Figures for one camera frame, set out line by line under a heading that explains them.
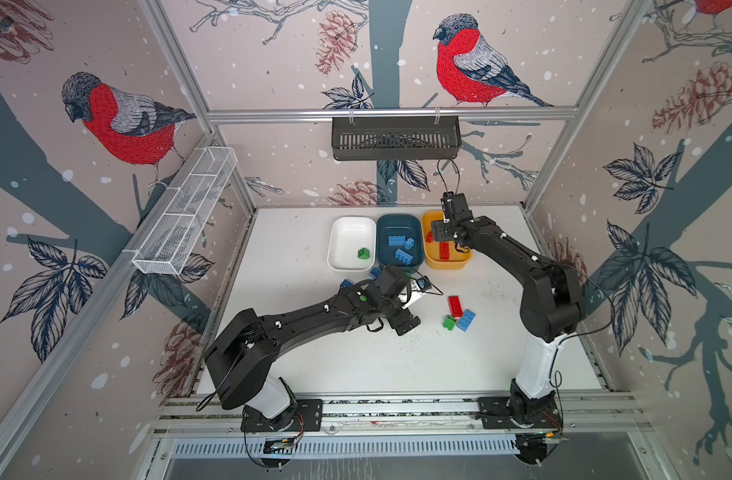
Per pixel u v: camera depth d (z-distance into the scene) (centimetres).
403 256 103
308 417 73
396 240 108
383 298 62
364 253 104
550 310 51
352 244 109
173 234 73
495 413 73
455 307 92
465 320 90
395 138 107
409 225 111
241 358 42
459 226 72
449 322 88
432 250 107
